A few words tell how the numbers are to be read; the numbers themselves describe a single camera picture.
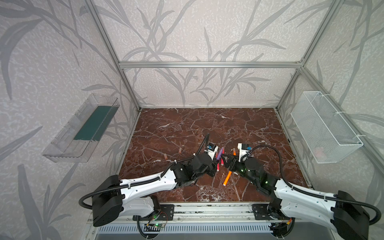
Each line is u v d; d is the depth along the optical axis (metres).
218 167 0.87
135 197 0.44
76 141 0.63
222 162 0.72
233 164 0.68
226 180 0.84
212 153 0.66
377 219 0.42
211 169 0.59
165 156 0.94
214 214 0.74
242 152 0.71
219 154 0.76
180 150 0.96
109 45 0.84
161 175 0.50
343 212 0.41
